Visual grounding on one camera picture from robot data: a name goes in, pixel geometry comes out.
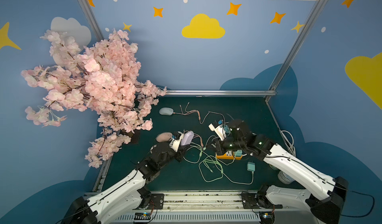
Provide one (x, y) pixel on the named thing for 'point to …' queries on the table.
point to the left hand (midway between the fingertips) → (187, 141)
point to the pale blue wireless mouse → (166, 111)
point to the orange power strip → (229, 155)
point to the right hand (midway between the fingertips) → (209, 145)
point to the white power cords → (288, 140)
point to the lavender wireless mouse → (187, 138)
